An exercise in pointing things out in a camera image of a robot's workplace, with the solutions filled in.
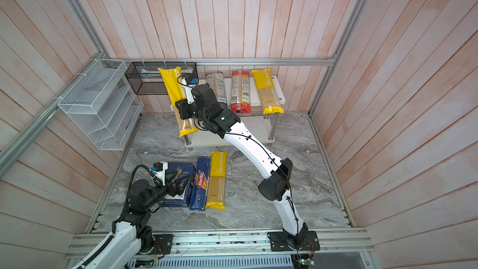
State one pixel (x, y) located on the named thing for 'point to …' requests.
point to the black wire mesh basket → (145, 79)
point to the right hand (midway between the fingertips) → (176, 103)
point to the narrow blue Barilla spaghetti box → (198, 195)
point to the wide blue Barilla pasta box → (188, 170)
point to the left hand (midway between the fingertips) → (184, 177)
